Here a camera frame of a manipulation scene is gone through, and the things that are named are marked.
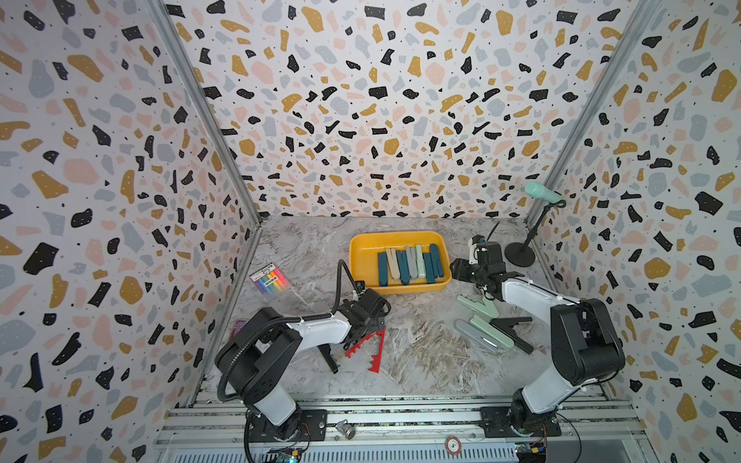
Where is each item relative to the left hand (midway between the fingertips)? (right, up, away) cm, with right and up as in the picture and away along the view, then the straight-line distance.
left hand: (375, 315), depth 93 cm
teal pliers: (+2, +14, +11) cm, 18 cm away
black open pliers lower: (-14, -8, -7) cm, 18 cm away
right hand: (+29, +16, +3) cm, 33 cm away
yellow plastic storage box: (-5, +21, +18) cm, 28 cm away
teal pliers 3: (+19, +11, +8) cm, 23 cm away
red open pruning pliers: (0, -11, -8) cm, 14 cm away
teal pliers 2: (+10, +15, +11) cm, 21 cm away
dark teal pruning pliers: (+22, +17, +14) cm, 31 cm away
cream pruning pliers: (+6, +16, +13) cm, 21 cm away
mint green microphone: (+47, +38, -11) cm, 61 cm away
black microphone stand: (+54, +20, +21) cm, 61 cm away
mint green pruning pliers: (+16, +15, +11) cm, 24 cm away
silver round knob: (-6, -23, -21) cm, 32 cm away
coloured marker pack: (-37, +10, +8) cm, 39 cm away
